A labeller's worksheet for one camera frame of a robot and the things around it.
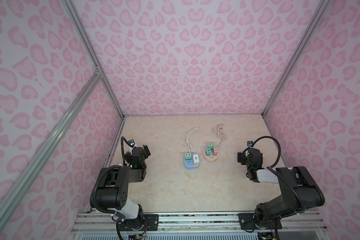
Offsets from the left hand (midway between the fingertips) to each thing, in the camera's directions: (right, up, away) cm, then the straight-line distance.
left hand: (140, 145), depth 93 cm
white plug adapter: (+34, -7, -7) cm, 36 cm away
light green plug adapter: (+30, -6, -3) cm, 31 cm away
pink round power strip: (+44, -8, -1) cm, 45 cm away
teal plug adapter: (+42, -3, -1) cm, 42 cm away
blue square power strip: (+30, -11, -3) cm, 32 cm away
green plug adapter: (+45, 0, +1) cm, 45 cm away
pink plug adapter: (+47, -3, -1) cm, 47 cm away
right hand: (+68, -3, +1) cm, 68 cm away
